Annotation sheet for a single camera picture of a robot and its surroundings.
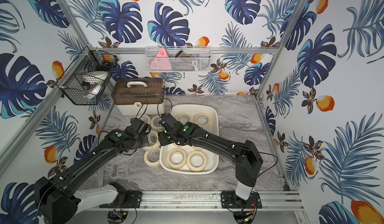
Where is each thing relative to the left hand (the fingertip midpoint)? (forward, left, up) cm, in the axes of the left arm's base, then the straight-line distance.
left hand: (143, 138), depth 79 cm
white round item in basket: (+23, +28, +19) cm, 41 cm away
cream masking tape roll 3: (+25, -32, -15) cm, 44 cm away
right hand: (+1, -11, +2) cm, 11 cm away
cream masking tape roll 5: (-4, -29, -15) cm, 33 cm away
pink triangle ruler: (+41, -4, +19) cm, 46 cm away
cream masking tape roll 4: (-4, -17, -14) cm, 23 cm away
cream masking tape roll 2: (-8, -3, -13) cm, 16 cm away
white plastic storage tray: (-2, -38, -14) cm, 41 cm away
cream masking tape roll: (-4, -6, -1) cm, 7 cm away
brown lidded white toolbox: (+26, +9, +5) cm, 28 cm away
